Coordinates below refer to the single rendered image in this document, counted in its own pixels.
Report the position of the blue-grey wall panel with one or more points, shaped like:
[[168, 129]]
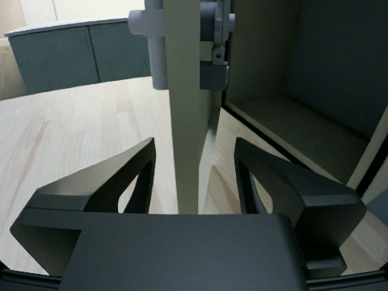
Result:
[[379, 206]]

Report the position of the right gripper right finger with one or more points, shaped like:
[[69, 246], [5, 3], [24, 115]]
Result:
[[323, 212]]

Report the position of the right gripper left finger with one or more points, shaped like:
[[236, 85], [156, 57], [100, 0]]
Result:
[[98, 188]]

